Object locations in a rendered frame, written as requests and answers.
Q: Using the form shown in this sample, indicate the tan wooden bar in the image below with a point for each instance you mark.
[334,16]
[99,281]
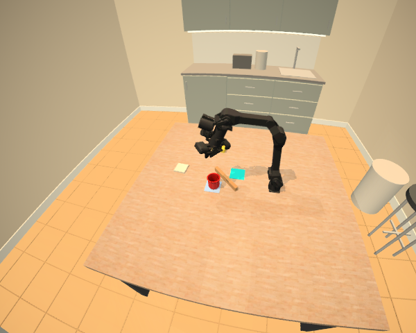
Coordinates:
[226,178]

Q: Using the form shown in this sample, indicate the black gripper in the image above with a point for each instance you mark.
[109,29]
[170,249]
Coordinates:
[213,147]

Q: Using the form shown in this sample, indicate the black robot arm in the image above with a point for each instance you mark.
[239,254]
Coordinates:
[228,118]

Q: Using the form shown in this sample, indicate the red cup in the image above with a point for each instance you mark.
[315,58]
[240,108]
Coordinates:
[213,180]

